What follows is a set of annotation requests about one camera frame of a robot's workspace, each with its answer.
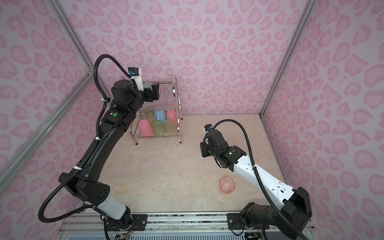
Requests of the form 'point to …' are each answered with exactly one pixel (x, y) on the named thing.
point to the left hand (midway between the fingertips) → (148, 79)
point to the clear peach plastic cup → (227, 185)
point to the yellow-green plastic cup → (170, 127)
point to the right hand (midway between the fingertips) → (203, 143)
